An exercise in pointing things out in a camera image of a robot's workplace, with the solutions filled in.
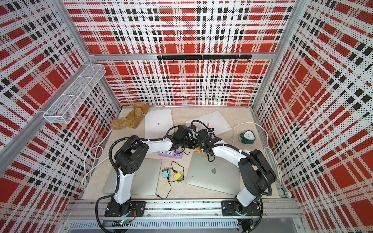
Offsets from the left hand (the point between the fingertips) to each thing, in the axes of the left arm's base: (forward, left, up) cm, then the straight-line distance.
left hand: (201, 144), depth 95 cm
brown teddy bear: (+23, +43, +10) cm, 50 cm away
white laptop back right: (+23, -12, -3) cm, 26 cm away
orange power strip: (-4, +2, -1) cm, 5 cm away
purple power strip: (-7, +20, 0) cm, 21 cm away
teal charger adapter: (-19, +22, -1) cm, 29 cm away
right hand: (-3, -5, +3) cm, 6 cm away
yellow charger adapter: (-21, +14, -1) cm, 25 cm away
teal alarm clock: (+5, -32, 0) cm, 33 cm away
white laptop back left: (+21, +33, -3) cm, 39 cm away
